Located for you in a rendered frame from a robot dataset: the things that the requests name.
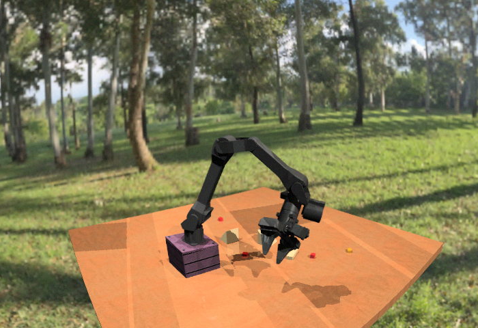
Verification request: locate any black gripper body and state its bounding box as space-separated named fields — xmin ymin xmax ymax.
xmin=258 ymin=210 xmax=300 ymax=249

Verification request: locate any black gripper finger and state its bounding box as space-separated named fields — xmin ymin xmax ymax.
xmin=259 ymin=228 xmax=281 ymax=255
xmin=276 ymin=244 xmax=296 ymax=264

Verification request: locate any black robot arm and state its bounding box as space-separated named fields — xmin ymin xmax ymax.
xmin=180 ymin=135 xmax=326 ymax=246

